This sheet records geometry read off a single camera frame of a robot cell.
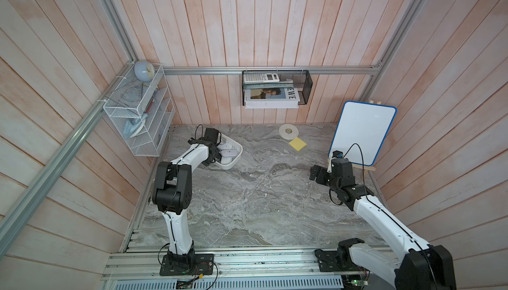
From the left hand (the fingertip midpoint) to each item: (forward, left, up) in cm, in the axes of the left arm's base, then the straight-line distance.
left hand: (212, 156), depth 100 cm
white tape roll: (+22, -43, -5) cm, 49 cm away
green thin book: (+18, -27, +30) cm, 45 cm away
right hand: (-12, -51, +8) cm, 53 cm away
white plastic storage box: (-4, -8, 0) cm, 9 cm away
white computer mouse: (+2, -8, 0) cm, 9 cm away
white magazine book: (+18, -30, +23) cm, 42 cm away
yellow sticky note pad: (+12, -47, -5) cm, 49 cm away
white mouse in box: (+8, -6, -2) cm, 10 cm away
